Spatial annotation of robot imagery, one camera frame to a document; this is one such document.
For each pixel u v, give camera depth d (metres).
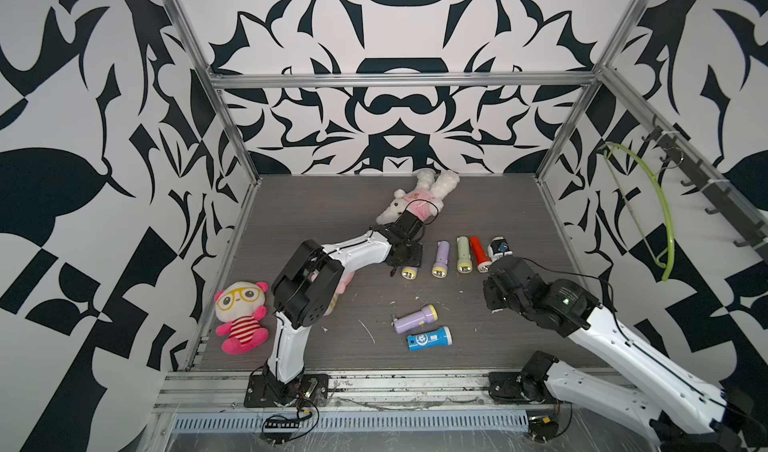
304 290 0.50
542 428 0.72
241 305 0.81
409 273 0.91
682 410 0.40
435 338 0.79
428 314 0.83
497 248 0.66
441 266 0.93
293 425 0.73
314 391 0.73
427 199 1.01
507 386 0.75
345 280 0.69
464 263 0.93
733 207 0.55
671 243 0.66
